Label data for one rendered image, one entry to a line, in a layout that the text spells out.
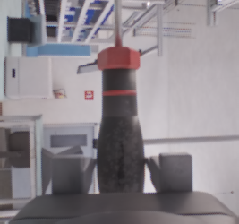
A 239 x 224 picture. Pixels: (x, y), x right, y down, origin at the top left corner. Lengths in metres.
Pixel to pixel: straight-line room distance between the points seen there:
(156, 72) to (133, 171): 6.98
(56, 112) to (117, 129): 6.56
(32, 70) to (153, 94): 6.17
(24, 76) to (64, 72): 5.74
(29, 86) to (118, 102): 0.84
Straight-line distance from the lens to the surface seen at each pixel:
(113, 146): 0.16
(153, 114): 7.09
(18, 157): 3.14
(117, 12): 0.18
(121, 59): 0.16
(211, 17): 1.61
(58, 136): 6.82
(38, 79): 1.00
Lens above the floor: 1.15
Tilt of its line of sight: 12 degrees up
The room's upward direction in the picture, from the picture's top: 89 degrees clockwise
